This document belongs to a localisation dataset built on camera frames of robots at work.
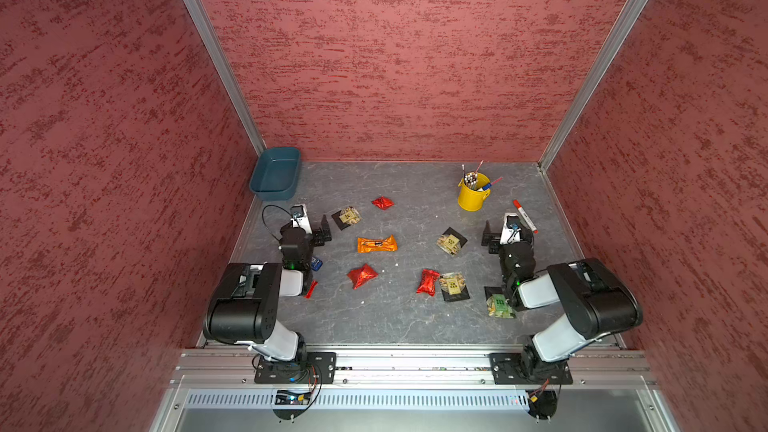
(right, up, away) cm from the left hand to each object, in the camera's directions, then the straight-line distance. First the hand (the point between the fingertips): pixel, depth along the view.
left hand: (310, 222), depth 93 cm
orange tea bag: (+19, -8, +1) cm, 20 cm away
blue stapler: (+2, -13, -2) cm, 13 cm away
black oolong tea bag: (+10, +1, +11) cm, 15 cm away
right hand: (+61, -1, -1) cm, 61 cm away
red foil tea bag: (+17, -16, -6) cm, 24 cm away
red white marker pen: (+74, +1, +10) cm, 74 cm away
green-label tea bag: (+57, -23, -8) cm, 62 cm away
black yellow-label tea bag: (+46, -7, +4) cm, 47 cm away
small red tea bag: (+23, +6, +10) cm, 26 cm away
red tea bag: (+37, -17, -8) cm, 41 cm away
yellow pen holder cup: (+55, +7, +10) cm, 56 cm away
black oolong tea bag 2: (+45, -19, -6) cm, 49 cm away
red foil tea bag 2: (+2, -20, -6) cm, 21 cm away
